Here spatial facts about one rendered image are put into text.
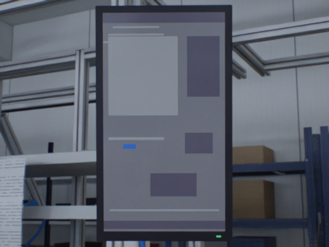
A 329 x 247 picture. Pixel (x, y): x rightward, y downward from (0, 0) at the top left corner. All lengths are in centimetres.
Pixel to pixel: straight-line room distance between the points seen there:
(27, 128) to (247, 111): 267
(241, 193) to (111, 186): 325
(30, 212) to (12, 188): 13
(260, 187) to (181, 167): 319
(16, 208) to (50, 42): 477
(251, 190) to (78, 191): 237
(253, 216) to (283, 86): 129
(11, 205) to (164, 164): 63
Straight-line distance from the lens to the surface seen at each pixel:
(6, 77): 261
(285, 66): 239
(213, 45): 111
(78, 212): 157
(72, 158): 159
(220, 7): 112
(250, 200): 428
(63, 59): 230
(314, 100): 475
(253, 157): 432
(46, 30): 633
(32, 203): 281
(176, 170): 110
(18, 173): 158
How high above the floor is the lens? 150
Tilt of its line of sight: 10 degrees up
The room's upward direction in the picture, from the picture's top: straight up
